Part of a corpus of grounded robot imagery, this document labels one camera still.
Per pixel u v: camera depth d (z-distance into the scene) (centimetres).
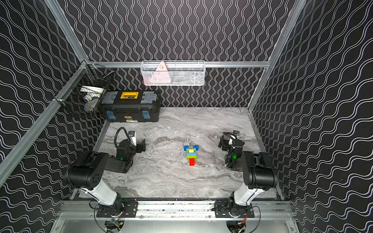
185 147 96
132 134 83
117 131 70
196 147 96
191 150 94
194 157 92
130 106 101
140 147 92
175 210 76
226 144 85
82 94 92
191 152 93
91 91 80
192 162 89
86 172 47
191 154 92
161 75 89
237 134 81
